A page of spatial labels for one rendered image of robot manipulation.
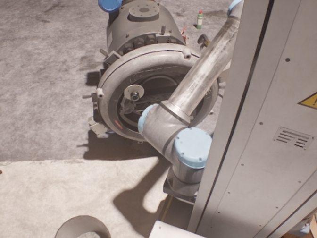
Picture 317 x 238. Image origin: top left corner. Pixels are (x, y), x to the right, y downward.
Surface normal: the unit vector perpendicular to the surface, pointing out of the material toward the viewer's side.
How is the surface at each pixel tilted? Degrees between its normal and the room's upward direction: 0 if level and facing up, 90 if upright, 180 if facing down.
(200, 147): 5
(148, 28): 1
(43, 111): 0
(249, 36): 90
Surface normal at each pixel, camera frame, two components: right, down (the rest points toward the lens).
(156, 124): -0.44, -0.21
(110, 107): 0.19, 0.74
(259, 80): -0.37, 0.70
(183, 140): 0.06, -0.60
